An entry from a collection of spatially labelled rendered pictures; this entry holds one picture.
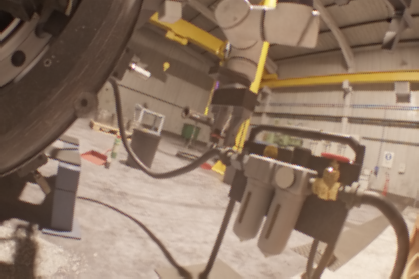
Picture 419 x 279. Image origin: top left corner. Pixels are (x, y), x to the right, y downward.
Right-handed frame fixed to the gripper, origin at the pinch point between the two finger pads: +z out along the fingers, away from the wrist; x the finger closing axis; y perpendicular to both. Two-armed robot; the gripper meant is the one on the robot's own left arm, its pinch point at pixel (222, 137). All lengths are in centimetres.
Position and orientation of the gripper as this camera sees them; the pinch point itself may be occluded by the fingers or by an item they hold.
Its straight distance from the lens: 55.8
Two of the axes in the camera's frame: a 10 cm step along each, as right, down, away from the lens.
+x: -5.9, -1.0, 8.0
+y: 7.6, 2.8, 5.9
